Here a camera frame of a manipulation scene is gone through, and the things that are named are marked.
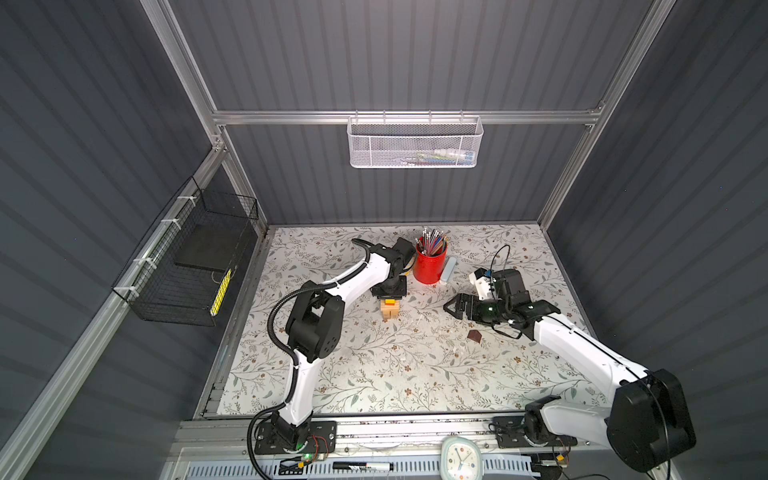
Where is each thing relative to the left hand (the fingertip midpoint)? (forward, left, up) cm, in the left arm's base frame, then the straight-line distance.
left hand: (393, 295), depth 94 cm
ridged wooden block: (-4, +1, -3) cm, 5 cm away
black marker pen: (-43, +11, -5) cm, 45 cm away
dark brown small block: (-13, -24, -5) cm, 28 cm away
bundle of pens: (+15, -14, +8) cm, 22 cm away
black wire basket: (-5, +52, +22) cm, 57 cm away
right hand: (-10, -18, +6) cm, 21 cm away
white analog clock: (-44, -13, -2) cm, 46 cm away
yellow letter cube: (-3, +1, 0) cm, 3 cm away
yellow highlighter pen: (-11, +42, +21) cm, 48 cm away
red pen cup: (+8, -12, +7) cm, 16 cm away
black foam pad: (+3, +47, +24) cm, 52 cm away
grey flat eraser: (+11, -20, -1) cm, 23 cm away
